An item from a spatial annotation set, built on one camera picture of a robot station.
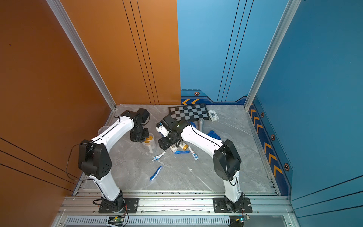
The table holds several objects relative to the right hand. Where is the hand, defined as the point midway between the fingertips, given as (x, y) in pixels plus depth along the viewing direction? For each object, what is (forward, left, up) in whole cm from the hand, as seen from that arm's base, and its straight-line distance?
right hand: (166, 142), depth 84 cm
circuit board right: (-37, -38, -14) cm, 55 cm away
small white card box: (+31, -33, -11) cm, 47 cm away
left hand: (+4, +14, -2) cm, 14 cm away
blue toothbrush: (-14, +6, -12) cm, 19 cm away
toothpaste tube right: (-2, -17, -12) cm, 21 cm away
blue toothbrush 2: (0, -7, -11) cm, 13 cm away
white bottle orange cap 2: (+1, -4, -9) cm, 10 cm away
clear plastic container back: (0, +10, -1) cm, 10 cm away
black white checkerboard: (+33, -17, -9) cm, 38 cm away
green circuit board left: (-37, +23, -15) cm, 46 cm away
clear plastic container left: (+11, +42, 0) cm, 43 cm away
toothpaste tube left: (-5, +7, -11) cm, 14 cm away
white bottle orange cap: (+2, +11, -1) cm, 11 cm away
